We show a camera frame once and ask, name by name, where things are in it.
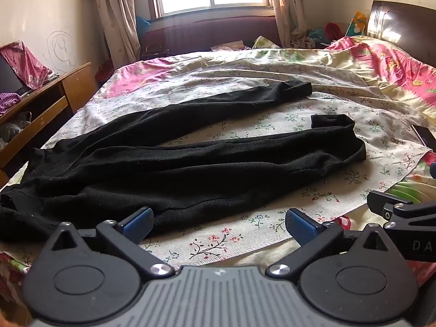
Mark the pink floral cloth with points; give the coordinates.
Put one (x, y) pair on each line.
(27, 64)

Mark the beige curtain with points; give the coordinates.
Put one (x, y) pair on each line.
(288, 6)
(114, 13)

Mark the black pants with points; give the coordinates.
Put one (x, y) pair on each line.
(170, 163)

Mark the crumpled clear plastic bag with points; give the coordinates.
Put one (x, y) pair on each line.
(13, 129)

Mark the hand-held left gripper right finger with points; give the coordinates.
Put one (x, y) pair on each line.
(300, 229)

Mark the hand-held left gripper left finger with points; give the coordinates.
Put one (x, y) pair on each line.
(139, 225)

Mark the white floral bed sheet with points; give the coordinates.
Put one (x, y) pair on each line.
(306, 85)

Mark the pink and white package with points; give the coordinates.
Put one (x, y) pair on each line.
(230, 46)

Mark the black phone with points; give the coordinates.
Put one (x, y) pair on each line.
(425, 135)

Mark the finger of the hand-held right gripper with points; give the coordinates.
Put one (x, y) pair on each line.
(433, 170)
(391, 204)

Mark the black monitor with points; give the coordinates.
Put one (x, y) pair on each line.
(8, 76)

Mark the yellow floral bag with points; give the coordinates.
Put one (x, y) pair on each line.
(357, 24)

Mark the purple dotted cloth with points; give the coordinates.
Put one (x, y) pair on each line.
(9, 104)

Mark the wooden desk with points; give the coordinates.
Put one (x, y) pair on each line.
(76, 88)

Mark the dark wooden headboard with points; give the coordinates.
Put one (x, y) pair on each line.
(402, 24)

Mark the green and white bag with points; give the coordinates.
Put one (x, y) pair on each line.
(264, 42)

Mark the blue plastic bag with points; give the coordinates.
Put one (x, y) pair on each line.
(141, 26)

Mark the red cloth item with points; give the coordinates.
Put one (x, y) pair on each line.
(333, 32)

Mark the pink and cream floral quilt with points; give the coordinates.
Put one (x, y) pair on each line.
(391, 61)

